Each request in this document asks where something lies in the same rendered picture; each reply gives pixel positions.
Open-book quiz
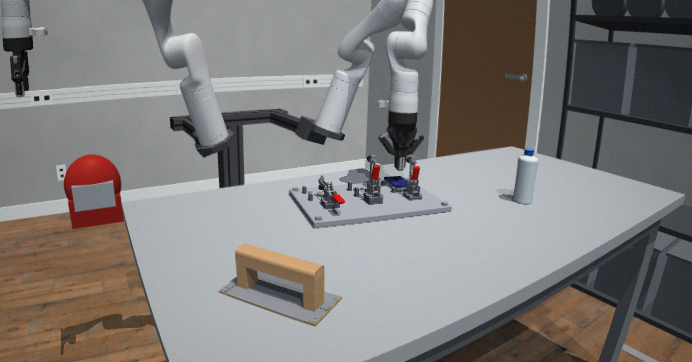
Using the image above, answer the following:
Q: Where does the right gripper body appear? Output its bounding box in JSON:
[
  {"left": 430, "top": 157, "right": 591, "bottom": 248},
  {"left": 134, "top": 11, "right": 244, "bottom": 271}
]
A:
[{"left": 3, "top": 36, "right": 33, "bottom": 69}]

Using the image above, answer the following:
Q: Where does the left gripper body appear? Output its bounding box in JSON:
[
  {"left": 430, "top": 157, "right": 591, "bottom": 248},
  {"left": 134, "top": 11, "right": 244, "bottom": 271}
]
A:
[{"left": 386, "top": 111, "right": 417, "bottom": 145}]

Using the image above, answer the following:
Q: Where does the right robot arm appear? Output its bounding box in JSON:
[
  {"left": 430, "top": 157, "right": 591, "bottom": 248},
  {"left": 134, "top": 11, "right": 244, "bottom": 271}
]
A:
[{"left": 1, "top": 0, "right": 228, "bottom": 146}]

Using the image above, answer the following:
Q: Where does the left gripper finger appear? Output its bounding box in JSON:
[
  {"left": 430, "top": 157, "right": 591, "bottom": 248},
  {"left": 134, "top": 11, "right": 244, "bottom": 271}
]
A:
[
  {"left": 401, "top": 131, "right": 424, "bottom": 171},
  {"left": 379, "top": 131, "right": 403, "bottom": 171}
]

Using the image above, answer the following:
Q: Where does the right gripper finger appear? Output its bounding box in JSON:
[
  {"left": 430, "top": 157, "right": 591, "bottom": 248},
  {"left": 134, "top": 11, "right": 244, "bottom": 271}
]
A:
[
  {"left": 22, "top": 51, "right": 29, "bottom": 91},
  {"left": 10, "top": 56, "right": 27, "bottom": 97}
]

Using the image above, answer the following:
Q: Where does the white bottle with blue cap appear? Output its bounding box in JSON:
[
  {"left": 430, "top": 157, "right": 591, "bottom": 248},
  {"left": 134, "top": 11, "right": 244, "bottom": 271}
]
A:
[{"left": 513, "top": 149, "right": 538, "bottom": 204}]

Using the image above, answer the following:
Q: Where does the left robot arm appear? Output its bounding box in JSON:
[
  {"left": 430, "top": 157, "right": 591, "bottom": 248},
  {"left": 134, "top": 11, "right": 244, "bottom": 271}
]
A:
[{"left": 315, "top": 0, "right": 433, "bottom": 134}]

